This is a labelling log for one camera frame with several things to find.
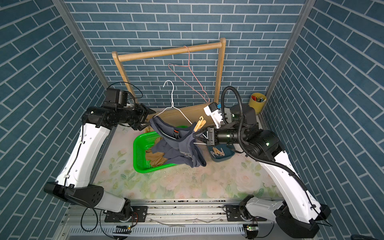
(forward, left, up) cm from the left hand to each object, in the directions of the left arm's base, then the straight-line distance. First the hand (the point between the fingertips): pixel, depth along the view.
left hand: (159, 114), depth 69 cm
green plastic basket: (+4, +17, -31) cm, 36 cm away
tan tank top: (-7, +6, -32) cm, 33 cm away
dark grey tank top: (-12, -9, -6) cm, 16 cm away
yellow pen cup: (+36, -63, -23) cm, 76 cm away
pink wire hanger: (+18, -19, -2) cm, 26 cm away
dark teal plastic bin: (-2, -38, -33) cm, 51 cm away
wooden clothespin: (+1, -31, -34) cm, 46 cm away
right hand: (-17, -18, +6) cm, 25 cm away
